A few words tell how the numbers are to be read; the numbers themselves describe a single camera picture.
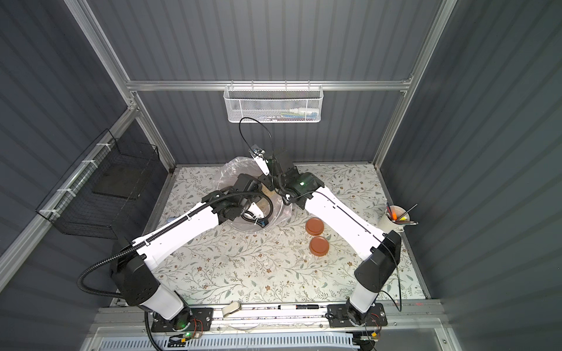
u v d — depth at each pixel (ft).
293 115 3.05
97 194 2.39
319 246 2.95
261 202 2.41
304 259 2.85
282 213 2.35
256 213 2.40
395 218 2.98
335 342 2.31
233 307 2.42
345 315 2.42
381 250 1.39
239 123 1.76
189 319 2.35
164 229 1.55
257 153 2.01
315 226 3.16
